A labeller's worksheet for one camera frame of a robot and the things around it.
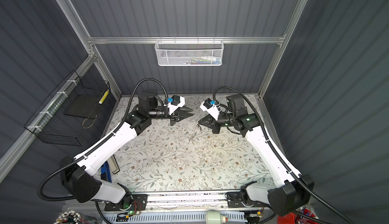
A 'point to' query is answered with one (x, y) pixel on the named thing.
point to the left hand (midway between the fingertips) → (192, 110)
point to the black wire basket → (67, 116)
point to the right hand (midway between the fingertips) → (202, 122)
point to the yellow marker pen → (103, 97)
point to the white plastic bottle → (215, 217)
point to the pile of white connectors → (76, 217)
